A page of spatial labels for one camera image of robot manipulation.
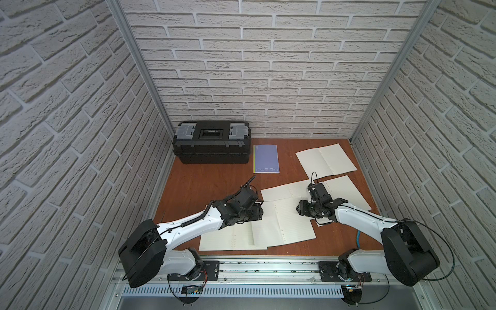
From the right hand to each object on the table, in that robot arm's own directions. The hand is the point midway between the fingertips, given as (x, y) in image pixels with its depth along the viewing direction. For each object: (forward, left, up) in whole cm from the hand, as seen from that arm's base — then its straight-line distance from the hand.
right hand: (302, 209), depth 90 cm
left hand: (-3, +20, +8) cm, 22 cm away
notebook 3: (-12, +25, +5) cm, 28 cm away
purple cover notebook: (+32, +15, 0) cm, 35 cm away
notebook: (+11, -22, -1) cm, 25 cm away
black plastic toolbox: (+31, +42, +17) cm, 55 cm away
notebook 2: (-6, +11, 0) cm, 13 cm away
